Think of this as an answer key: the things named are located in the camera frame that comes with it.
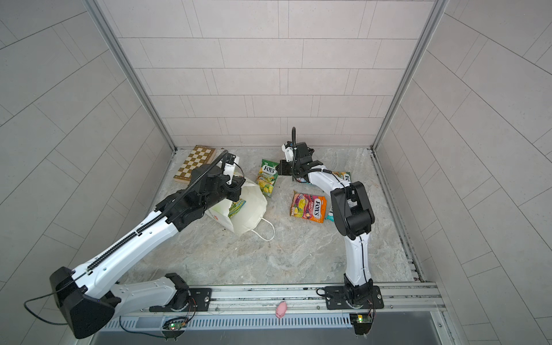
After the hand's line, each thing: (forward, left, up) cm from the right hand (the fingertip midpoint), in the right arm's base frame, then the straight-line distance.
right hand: (276, 167), depth 95 cm
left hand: (-17, +9, +16) cm, 25 cm away
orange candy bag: (-16, -14, -9) cm, 23 cm away
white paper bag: (-20, +12, -7) cm, 24 cm away
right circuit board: (-57, -26, -14) cm, 64 cm away
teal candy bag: (-21, -22, -10) cm, 32 cm away
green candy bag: (-3, +4, -3) cm, 6 cm away
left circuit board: (-55, +33, -9) cm, 65 cm away
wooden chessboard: (+16, +39, -5) cm, 42 cm away
